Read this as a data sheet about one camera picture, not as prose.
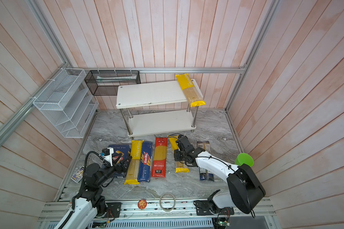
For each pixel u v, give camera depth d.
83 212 0.55
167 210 0.73
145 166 0.86
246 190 0.43
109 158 0.70
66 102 0.72
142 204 0.75
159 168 0.87
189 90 0.80
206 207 0.73
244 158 0.77
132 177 0.82
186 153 0.66
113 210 0.73
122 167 0.70
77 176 0.84
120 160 0.81
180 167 0.78
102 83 1.04
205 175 0.83
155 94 0.82
